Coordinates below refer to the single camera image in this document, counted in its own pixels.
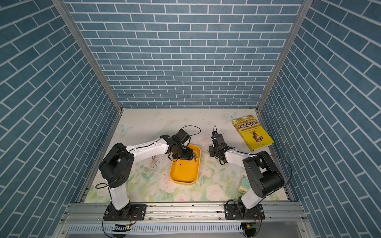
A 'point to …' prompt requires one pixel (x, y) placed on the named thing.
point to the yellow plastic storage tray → (185, 171)
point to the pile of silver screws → (195, 156)
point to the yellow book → (255, 136)
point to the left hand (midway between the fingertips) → (192, 158)
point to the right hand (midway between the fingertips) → (215, 147)
